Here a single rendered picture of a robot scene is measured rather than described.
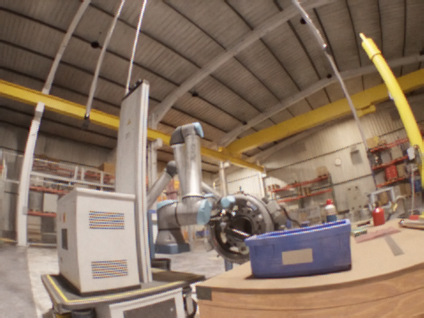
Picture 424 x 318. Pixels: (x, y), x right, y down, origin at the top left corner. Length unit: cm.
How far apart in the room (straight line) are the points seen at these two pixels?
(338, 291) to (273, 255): 21
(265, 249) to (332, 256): 19
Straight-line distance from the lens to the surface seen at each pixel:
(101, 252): 109
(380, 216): 137
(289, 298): 53
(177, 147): 156
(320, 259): 58
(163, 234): 130
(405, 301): 55
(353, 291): 51
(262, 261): 62
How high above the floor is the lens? 63
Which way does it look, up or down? 19 degrees up
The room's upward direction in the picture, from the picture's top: 6 degrees counter-clockwise
